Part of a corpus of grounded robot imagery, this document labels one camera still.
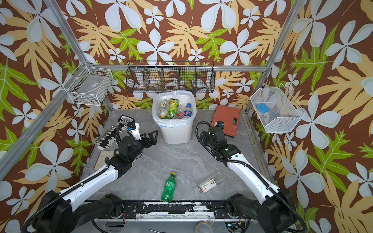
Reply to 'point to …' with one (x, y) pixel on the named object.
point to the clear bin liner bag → (185, 97)
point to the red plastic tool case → (229, 116)
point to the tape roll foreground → (203, 222)
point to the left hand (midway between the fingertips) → (152, 131)
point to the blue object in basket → (262, 108)
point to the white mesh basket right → (284, 112)
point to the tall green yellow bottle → (173, 106)
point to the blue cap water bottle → (188, 111)
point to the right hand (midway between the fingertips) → (205, 134)
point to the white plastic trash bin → (175, 131)
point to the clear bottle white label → (208, 185)
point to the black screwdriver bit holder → (109, 137)
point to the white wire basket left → (89, 85)
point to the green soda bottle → (168, 191)
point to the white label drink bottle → (163, 108)
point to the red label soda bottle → (180, 111)
